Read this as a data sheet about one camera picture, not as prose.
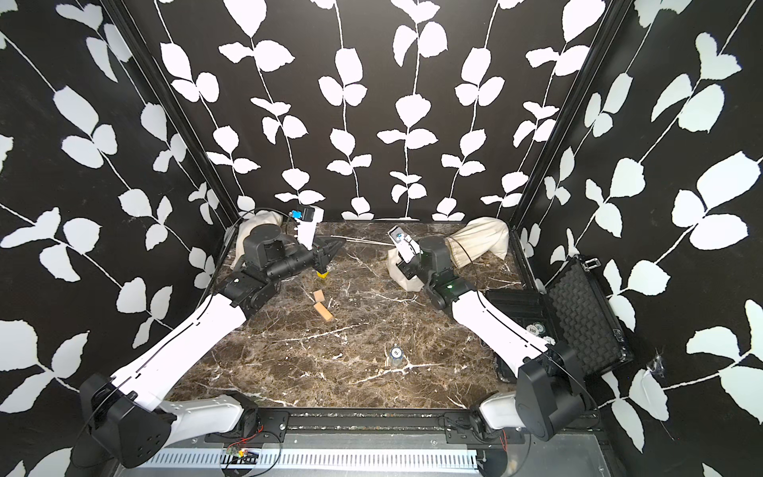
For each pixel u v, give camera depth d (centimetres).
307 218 59
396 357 80
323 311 95
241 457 71
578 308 81
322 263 61
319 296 96
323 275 104
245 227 112
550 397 42
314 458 70
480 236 107
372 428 75
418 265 69
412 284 90
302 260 61
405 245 68
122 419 37
